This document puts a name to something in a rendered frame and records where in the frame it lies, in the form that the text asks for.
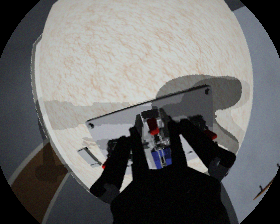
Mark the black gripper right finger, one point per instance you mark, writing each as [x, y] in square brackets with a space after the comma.
[218, 160]

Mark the grey rectangular block with slot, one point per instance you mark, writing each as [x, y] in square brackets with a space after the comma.
[89, 158]

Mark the blue flat plate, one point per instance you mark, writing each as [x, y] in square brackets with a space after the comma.
[156, 157]

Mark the grey fixture plate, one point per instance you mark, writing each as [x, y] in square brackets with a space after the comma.
[186, 104]

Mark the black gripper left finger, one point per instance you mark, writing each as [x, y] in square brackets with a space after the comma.
[107, 186]

